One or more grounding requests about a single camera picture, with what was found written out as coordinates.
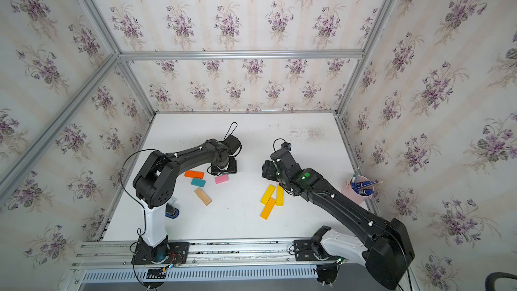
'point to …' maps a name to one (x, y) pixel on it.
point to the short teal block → (198, 182)
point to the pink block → (221, 179)
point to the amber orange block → (268, 208)
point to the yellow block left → (266, 195)
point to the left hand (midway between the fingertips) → (229, 172)
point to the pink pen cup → (360, 188)
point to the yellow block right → (279, 195)
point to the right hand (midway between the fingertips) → (272, 169)
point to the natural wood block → (206, 199)
